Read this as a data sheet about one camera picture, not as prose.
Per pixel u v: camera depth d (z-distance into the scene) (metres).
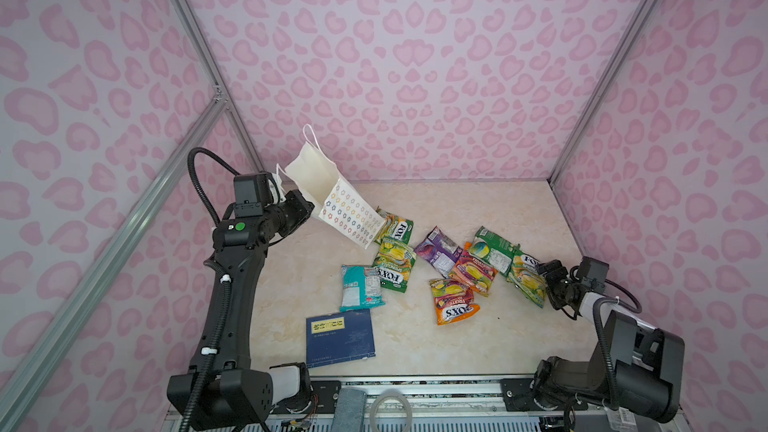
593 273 0.70
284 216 0.61
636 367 0.43
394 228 1.03
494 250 0.95
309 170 0.85
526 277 0.90
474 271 0.91
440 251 0.96
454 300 0.86
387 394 0.72
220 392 0.37
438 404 0.72
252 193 0.53
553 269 0.82
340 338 0.82
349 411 0.69
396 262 0.95
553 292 0.80
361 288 0.88
